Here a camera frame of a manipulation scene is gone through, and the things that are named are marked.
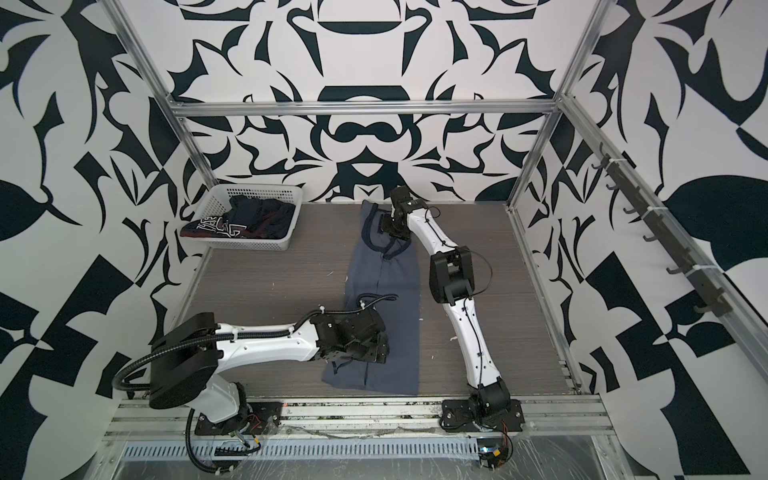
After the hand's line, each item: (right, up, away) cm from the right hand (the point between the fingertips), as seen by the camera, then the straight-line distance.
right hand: (386, 226), depth 108 cm
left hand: (-1, -33, -28) cm, 43 cm away
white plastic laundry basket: (-63, +9, +4) cm, 63 cm away
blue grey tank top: (-2, -15, -9) cm, 18 cm away
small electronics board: (+25, -54, -37) cm, 70 cm away
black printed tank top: (-47, +3, -6) cm, 47 cm away
